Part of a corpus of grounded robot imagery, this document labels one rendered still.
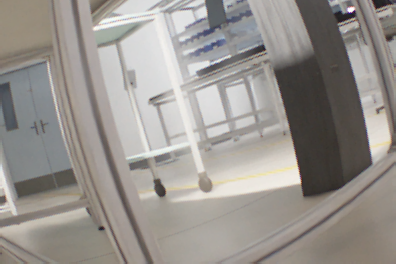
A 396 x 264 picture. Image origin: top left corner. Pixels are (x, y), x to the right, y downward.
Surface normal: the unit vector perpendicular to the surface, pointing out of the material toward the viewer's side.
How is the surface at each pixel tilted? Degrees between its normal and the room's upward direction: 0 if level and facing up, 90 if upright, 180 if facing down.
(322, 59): 90
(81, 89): 90
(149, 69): 90
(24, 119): 90
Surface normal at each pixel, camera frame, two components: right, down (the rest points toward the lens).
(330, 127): -0.78, 0.21
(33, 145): 0.55, -0.19
